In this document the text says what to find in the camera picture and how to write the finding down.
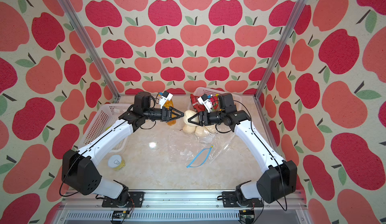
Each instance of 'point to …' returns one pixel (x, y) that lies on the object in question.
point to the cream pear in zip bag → (189, 129)
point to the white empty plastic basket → (107, 114)
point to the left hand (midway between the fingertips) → (181, 119)
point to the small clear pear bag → (182, 145)
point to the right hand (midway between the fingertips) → (192, 123)
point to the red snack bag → (196, 104)
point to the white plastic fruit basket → (199, 91)
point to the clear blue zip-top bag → (209, 148)
